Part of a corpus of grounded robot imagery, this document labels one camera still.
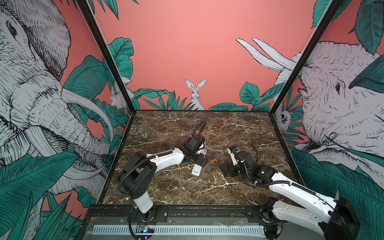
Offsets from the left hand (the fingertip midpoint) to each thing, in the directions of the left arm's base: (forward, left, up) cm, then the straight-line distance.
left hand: (201, 156), depth 89 cm
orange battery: (-4, +14, -6) cm, 16 cm away
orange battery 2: (-1, -7, -6) cm, 9 cm away
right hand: (-8, -12, +5) cm, 15 cm away
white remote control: (-7, +3, -4) cm, 9 cm away
